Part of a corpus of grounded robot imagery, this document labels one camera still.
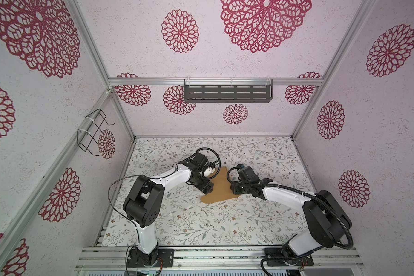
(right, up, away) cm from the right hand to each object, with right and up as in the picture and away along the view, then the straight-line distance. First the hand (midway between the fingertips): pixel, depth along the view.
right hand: (232, 185), depth 91 cm
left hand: (-15, -1, 0) cm, 15 cm away
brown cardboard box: (-6, -3, -2) cm, 6 cm away
